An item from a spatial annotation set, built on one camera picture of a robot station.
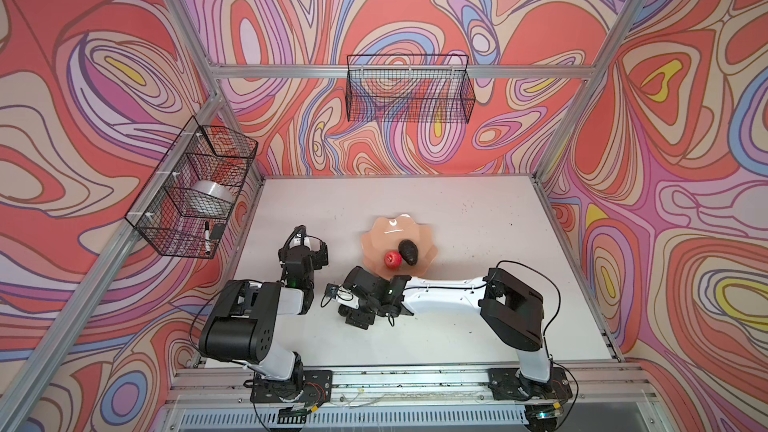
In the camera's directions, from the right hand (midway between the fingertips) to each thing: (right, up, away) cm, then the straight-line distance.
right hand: (358, 306), depth 85 cm
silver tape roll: (-35, +33, -11) cm, 50 cm away
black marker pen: (-36, +21, -13) cm, 44 cm away
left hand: (-17, +18, +9) cm, 26 cm away
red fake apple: (+10, +13, +6) cm, 17 cm away
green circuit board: (-15, -22, -13) cm, 30 cm away
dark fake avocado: (+15, +15, +8) cm, 23 cm away
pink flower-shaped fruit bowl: (+7, +19, +15) cm, 26 cm away
